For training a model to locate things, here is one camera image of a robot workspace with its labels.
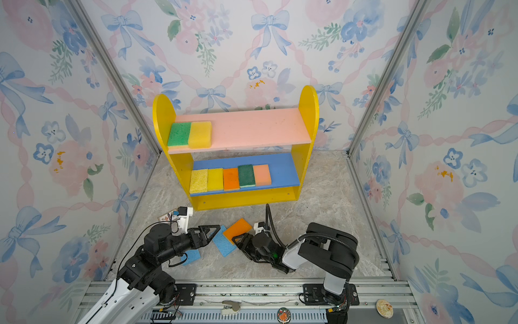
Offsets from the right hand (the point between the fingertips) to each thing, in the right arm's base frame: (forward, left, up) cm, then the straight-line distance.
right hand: (232, 243), depth 83 cm
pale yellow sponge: (+7, -3, -1) cm, 8 cm away
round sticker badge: (-24, -20, -3) cm, 31 cm away
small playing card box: (+12, +32, -2) cm, 34 cm away
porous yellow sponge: (+22, +16, +12) cm, 30 cm away
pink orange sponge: (+26, -12, +12) cm, 31 cm away
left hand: (0, +4, +15) cm, 15 cm away
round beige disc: (-21, -56, -4) cm, 60 cm away
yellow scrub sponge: (+23, +8, +13) cm, 28 cm away
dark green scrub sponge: (+26, -5, +12) cm, 29 cm away
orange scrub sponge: (+23, +1, +12) cm, 26 cm away
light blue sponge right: (0, +3, -2) cm, 4 cm away
